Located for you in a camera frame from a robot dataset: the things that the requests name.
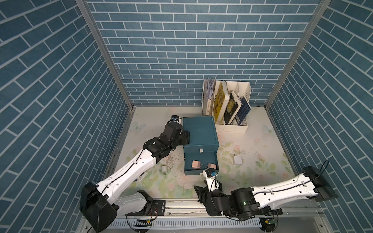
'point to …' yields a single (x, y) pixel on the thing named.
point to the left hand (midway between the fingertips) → (190, 134)
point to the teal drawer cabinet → (204, 144)
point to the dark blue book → (244, 111)
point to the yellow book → (222, 97)
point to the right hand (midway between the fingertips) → (198, 189)
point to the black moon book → (233, 106)
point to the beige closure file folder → (207, 103)
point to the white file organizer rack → (241, 89)
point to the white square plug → (237, 159)
